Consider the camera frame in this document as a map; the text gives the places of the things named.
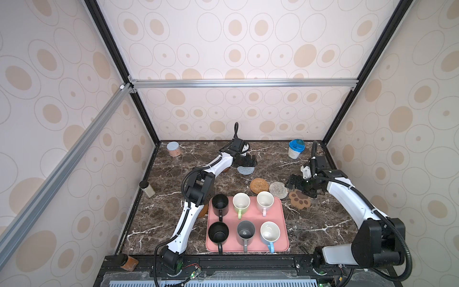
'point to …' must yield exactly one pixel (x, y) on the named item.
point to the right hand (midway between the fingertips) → (300, 187)
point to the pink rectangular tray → (253, 214)
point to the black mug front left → (219, 232)
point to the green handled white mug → (241, 201)
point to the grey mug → (245, 232)
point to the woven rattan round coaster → (257, 185)
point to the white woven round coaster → (278, 189)
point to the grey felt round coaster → (245, 170)
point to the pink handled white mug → (264, 201)
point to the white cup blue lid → (296, 146)
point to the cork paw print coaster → (299, 200)
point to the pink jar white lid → (174, 148)
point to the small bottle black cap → (145, 186)
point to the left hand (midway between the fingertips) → (255, 161)
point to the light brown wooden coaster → (204, 211)
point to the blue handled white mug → (270, 232)
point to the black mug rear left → (220, 203)
